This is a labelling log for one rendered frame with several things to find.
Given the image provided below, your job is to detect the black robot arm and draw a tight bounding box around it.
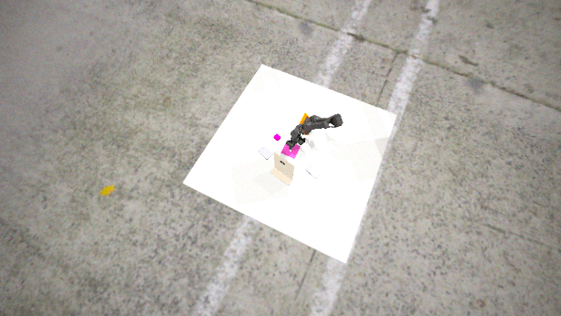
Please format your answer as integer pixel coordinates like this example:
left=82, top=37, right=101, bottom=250
left=291, top=113, right=344, bottom=145

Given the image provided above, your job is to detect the magenta square patch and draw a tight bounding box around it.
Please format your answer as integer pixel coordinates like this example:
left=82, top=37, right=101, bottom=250
left=281, top=144, right=301, bottom=159

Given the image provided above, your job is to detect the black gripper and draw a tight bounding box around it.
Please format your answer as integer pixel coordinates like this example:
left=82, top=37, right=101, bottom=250
left=285, top=134, right=301, bottom=150

